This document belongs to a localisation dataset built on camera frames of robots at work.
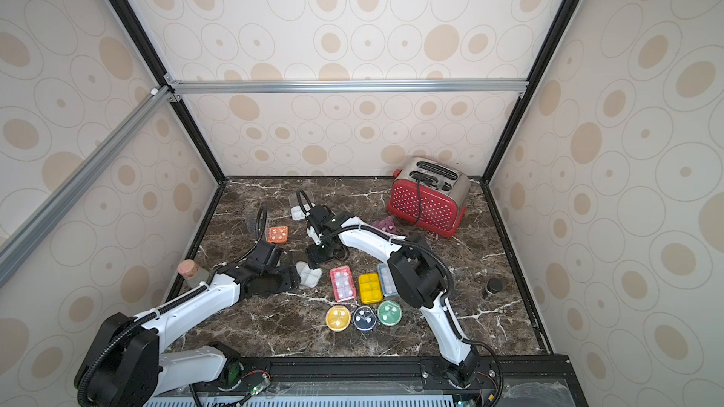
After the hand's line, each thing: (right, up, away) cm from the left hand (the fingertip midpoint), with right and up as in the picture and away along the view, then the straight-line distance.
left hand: (299, 279), depth 86 cm
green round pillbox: (+28, -9, -3) cm, 29 cm away
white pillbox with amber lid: (+22, -3, +1) cm, 22 cm away
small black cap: (+57, 0, -7) cm, 57 cm away
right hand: (+8, +5, +6) cm, 11 cm away
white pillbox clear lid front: (+2, 0, +3) cm, 4 cm away
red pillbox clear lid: (+13, -3, +4) cm, 14 cm away
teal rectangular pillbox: (+27, -2, +3) cm, 28 cm away
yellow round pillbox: (+12, -11, -3) cm, 17 cm away
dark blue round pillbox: (+20, -11, -3) cm, 23 cm away
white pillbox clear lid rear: (-7, +20, +23) cm, 31 cm away
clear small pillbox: (-20, +17, +17) cm, 31 cm away
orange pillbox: (-11, +12, +14) cm, 21 cm away
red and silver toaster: (+41, +26, +6) cm, 49 cm away
